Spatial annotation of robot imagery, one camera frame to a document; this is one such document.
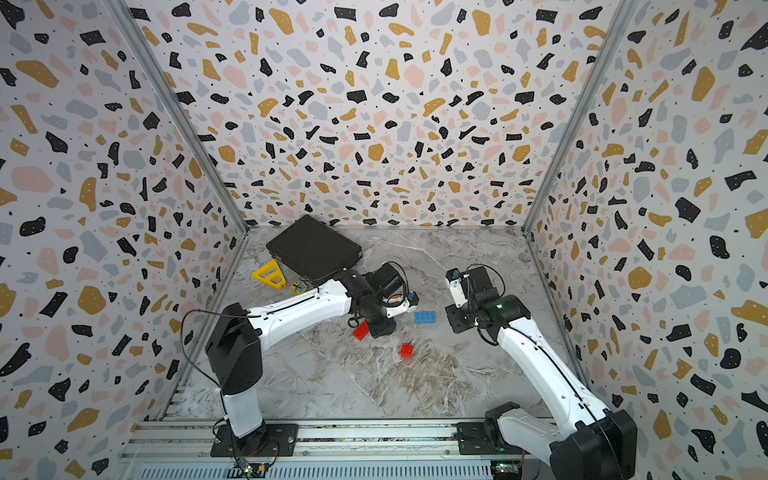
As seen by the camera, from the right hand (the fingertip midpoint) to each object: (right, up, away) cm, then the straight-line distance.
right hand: (458, 311), depth 81 cm
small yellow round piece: (-51, +4, +22) cm, 56 cm away
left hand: (-18, -4, +2) cm, 18 cm away
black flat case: (-47, +17, +28) cm, 58 cm away
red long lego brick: (-28, -8, +11) cm, 31 cm away
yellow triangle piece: (-62, +8, +26) cm, 68 cm away
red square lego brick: (-14, -15, +12) cm, 23 cm away
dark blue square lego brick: (-13, +5, -5) cm, 14 cm away
